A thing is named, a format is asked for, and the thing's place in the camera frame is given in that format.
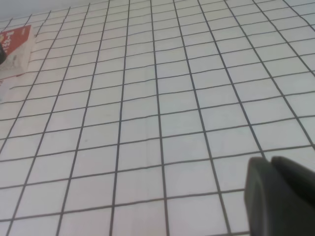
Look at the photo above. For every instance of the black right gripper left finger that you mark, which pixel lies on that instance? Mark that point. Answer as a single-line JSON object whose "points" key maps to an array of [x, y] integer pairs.
{"points": [[273, 209]]}

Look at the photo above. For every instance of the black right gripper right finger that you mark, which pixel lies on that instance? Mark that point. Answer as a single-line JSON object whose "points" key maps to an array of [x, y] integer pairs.
{"points": [[300, 179]]}

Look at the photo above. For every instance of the black mesh pen holder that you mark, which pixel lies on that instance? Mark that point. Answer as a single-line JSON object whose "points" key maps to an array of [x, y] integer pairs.
{"points": [[2, 54]]}

